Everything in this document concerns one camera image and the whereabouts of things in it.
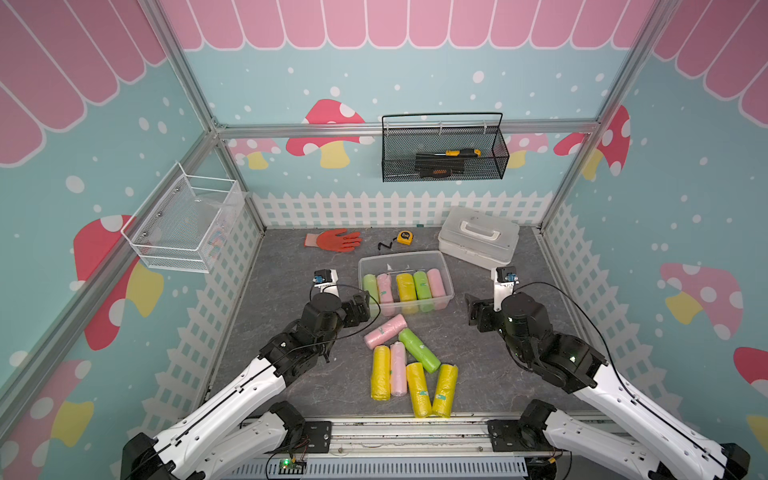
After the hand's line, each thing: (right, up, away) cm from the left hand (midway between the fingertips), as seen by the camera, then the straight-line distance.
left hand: (356, 301), depth 77 cm
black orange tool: (+22, +36, +11) cm, 44 cm away
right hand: (+30, +3, -5) cm, 31 cm away
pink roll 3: (+8, -11, +12) cm, 18 cm away
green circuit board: (-15, -40, -4) cm, 43 cm away
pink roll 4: (+11, -20, +6) cm, 24 cm away
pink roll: (+7, +1, +21) cm, 22 cm away
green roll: (+2, +2, +23) cm, 23 cm away
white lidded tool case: (+39, +18, +26) cm, 50 cm away
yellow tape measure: (+14, +19, +39) cm, 46 cm away
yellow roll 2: (+6, -24, +3) cm, 25 cm away
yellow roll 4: (+23, -24, +2) cm, 33 cm away
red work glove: (-14, +18, +39) cm, 45 cm away
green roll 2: (+19, 0, +21) cm, 28 cm away
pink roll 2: (+24, +1, +21) cm, 32 cm away
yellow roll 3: (+16, -24, +2) cm, 29 cm away
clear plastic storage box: (+13, +9, +35) cm, 38 cm away
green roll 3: (+17, -15, +9) cm, 24 cm away
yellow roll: (+14, -1, +21) cm, 26 cm away
